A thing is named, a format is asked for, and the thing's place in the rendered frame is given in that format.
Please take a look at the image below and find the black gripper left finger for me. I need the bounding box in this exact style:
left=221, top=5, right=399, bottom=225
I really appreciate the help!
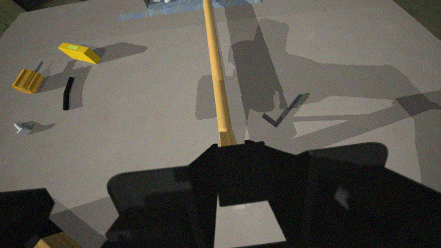
left=107, top=143, right=218, bottom=248

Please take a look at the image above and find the grey l-shaped bar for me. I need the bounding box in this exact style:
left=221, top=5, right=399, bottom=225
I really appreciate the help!
left=263, top=94, right=302, bottom=127

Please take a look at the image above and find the long wooden-handled scraper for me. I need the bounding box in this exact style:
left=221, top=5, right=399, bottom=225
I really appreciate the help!
left=203, top=0, right=278, bottom=207

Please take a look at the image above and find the black bent bar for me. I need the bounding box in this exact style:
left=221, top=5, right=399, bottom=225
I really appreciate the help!
left=63, top=77, right=74, bottom=111

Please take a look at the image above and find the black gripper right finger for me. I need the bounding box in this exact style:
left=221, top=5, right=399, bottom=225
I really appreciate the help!
left=265, top=142, right=389, bottom=241

